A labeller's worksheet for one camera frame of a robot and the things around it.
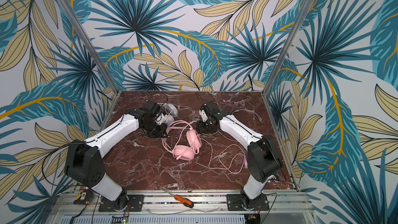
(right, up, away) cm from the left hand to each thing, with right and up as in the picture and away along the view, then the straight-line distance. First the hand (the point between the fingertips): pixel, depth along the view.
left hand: (166, 136), depth 83 cm
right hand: (+18, +2, +7) cm, 19 cm away
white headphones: (+1, +13, +10) cm, 17 cm away
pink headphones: (+15, -1, -12) cm, 20 cm away
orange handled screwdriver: (+12, -28, -11) cm, 33 cm away
